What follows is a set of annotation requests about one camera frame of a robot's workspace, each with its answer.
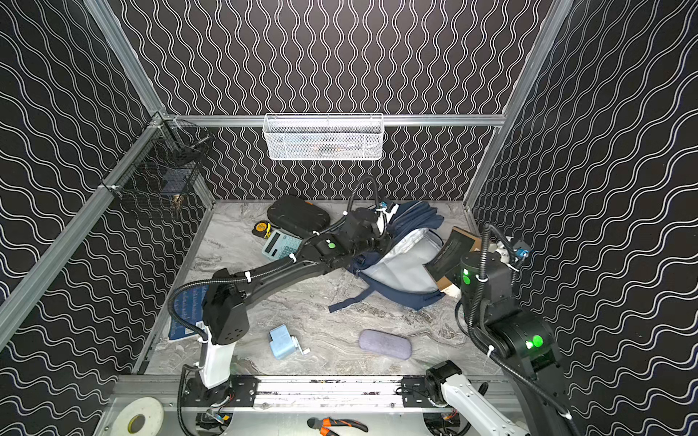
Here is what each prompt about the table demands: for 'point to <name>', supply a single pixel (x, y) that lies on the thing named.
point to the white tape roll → (153, 412)
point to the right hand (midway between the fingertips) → (465, 253)
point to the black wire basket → (163, 162)
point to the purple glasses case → (385, 343)
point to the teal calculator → (279, 245)
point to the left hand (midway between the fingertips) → (395, 221)
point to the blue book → (188, 305)
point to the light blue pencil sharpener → (283, 343)
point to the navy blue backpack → (394, 269)
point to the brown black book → (444, 263)
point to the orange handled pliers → (324, 425)
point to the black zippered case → (297, 216)
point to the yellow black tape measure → (263, 229)
